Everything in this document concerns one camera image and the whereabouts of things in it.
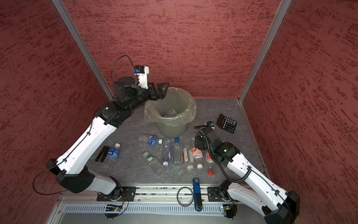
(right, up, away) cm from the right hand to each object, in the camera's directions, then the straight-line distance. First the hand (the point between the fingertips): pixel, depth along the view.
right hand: (201, 142), depth 77 cm
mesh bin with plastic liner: (-15, +19, +23) cm, 33 cm away
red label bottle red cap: (+6, -14, +5) cm, 16 cm away
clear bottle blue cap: (-14, -8, +10) cm, 20 cm away
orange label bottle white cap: (-8, -10, +7) cm, 14 cm away
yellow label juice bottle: (-19, +16, +21) cm, 33 cm away
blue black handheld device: (-3, -26, -6) cm, 27 cm away
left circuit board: (-49, -34, -4) cm, 60 cm away
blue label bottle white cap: (-54, -11, +6) cm, 56 cm away
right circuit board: (+14, -34, -6) cm, 37 cm away
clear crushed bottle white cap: (-20, -8, +8) cm, 23 cm away
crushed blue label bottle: (-31, -2, +13) cm, 33 cm away
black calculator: (+22, +8, +26) cm, 35 cm away
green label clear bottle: (-29, -16, +7) cm, 34 cm away
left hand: (-21, +29, -15) cm, 39 cm away
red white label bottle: (-1, -10, +8) cm, 12 cm away
